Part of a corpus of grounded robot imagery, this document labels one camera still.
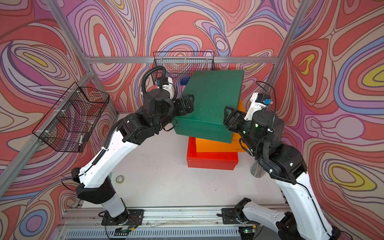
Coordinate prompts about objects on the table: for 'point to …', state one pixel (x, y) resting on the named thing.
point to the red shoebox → (211, 160)
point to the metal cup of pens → (257, 170)
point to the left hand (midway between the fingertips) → (191, 98)
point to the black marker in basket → (80, 145)
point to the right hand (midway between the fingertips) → (228, 115)
